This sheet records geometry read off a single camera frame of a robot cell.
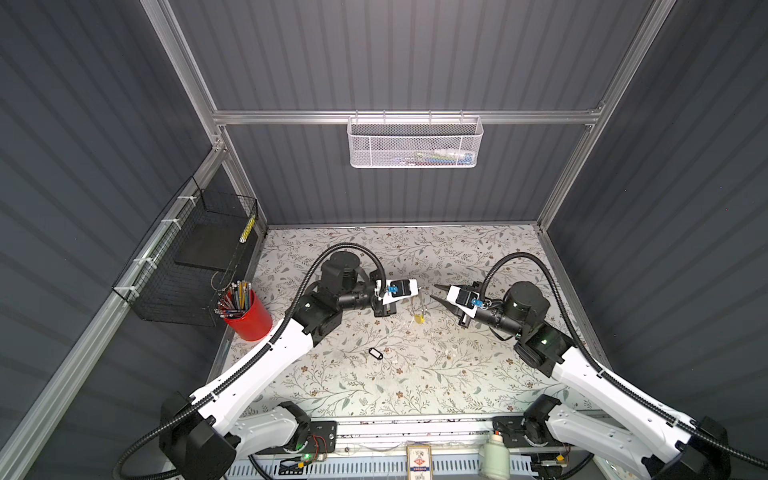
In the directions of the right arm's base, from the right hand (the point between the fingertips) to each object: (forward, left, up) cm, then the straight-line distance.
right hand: (440, 289), depth 67 cm
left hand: (+1, +6, +1) cm, 6 cm away
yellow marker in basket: (+20, +51, 0) cm, 55 cm away
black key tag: (-4, +17, -29) cm, 33 cm away
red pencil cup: (+2, +52, -14) cm, 54 cm away
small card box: (-30, +5, -28) cm, 41 cm away
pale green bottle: (-30, -11, -23) cm, 39 cm away
